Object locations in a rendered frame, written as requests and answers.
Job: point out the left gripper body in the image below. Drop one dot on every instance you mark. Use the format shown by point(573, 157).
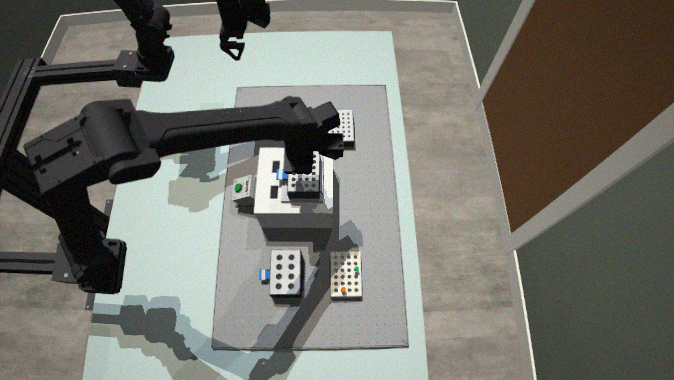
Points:
point(226, 32)

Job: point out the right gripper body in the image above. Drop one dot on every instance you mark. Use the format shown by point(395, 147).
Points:
point(291, 163)

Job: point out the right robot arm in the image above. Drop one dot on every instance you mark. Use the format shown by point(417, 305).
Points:
point(107, 152)

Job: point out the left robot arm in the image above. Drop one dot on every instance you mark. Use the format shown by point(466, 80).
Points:
point(152, 23)

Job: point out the cream tube rack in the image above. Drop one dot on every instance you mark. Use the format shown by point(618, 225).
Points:
point(345, 275)

